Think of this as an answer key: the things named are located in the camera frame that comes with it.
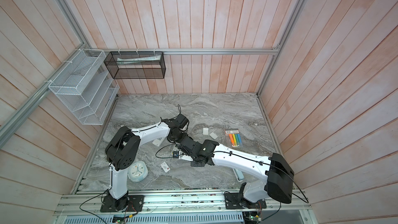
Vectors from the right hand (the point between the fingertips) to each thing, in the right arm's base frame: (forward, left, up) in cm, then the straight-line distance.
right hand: (195, 151), depth 79 cm
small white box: (-5, +17, -9) cm, 20 cm away
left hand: (+10, +9, -10) cm, 17 cm away
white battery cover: (+19, -5, -11) cm, 23 cm away
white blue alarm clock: (-9, +31, -7) cm, 33 cm away
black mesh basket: (+55, +43, +15) cm, 71 cm away
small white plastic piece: (+16, -11, -11) cm, 22 cm away
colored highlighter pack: (+15, -24, -10) cm, 30 cm away
